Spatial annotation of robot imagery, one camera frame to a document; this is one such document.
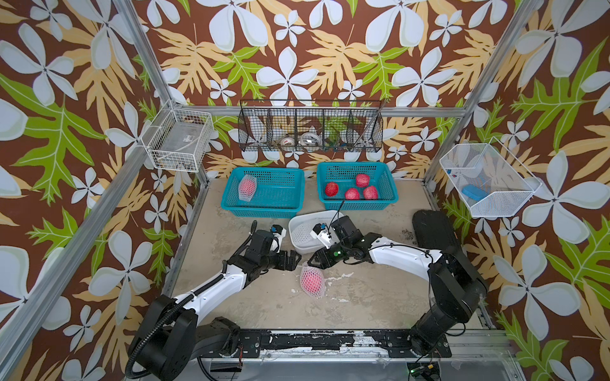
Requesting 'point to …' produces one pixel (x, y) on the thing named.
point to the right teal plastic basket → (345, 174)
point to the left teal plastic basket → (279, 193)
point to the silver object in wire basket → (311, 140)
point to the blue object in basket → (473, 192)
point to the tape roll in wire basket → (287, 141)
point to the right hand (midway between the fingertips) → (310, 260)
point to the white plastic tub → (310, 218)
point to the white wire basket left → (175, 137)
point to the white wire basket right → (488, 180)
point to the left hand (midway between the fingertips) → (292, 252)
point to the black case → (433, 229)
